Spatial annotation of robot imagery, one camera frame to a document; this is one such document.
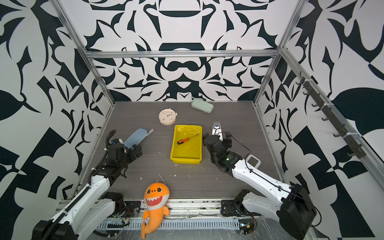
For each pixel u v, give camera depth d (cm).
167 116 108
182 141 97
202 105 116
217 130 66
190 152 94
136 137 99
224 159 58
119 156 66
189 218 73
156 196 70
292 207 39
